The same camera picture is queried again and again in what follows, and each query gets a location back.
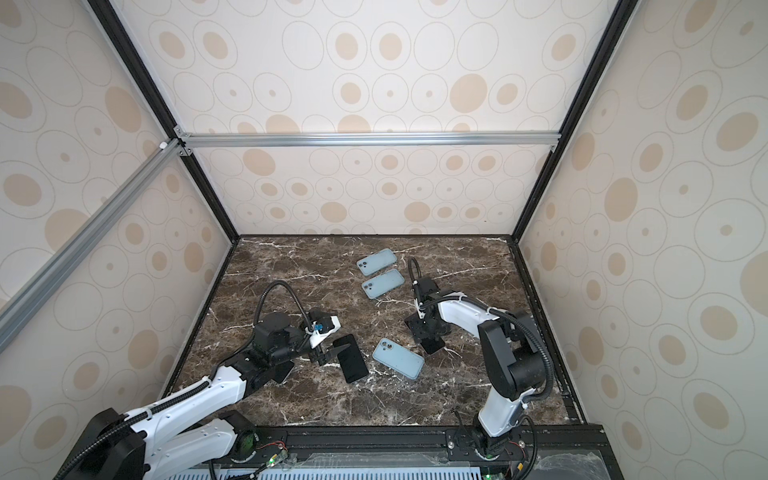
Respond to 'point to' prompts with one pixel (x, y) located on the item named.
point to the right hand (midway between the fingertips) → (427, 333)
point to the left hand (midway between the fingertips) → (347, 327)
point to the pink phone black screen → (351, 359)
